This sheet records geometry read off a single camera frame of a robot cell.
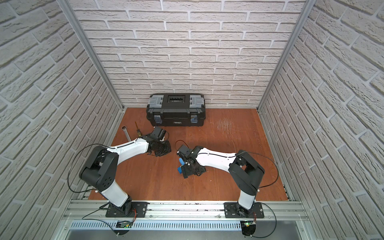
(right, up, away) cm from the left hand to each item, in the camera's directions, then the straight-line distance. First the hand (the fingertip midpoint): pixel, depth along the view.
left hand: (173, 148), depth 92 cm
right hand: (+13, -13, -7) cm, 20 cm away
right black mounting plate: (+34, -28, -19) cm, 48 cm away
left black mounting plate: (-14, -27, -19) cm, 37 cm away
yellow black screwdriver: (-27, +9, +11) cm, 30 cm away
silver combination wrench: (-39, +12, +14) cm, 43 cm away
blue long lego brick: (+4, -11, -7) cm, 14 cm away
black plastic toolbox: (+1, +25, +3) cm, 25 cm away
